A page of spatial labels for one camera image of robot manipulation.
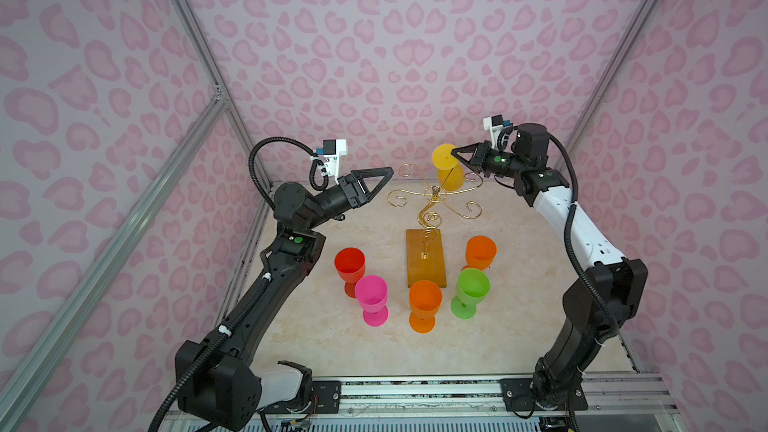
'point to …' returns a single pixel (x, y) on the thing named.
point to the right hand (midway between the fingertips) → (456, 150)
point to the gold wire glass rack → (426, 219)
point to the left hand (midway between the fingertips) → (392, 173)
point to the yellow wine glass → (451, 175)
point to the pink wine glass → (371, 292)
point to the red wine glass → (350, 265)
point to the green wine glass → (472, 288)
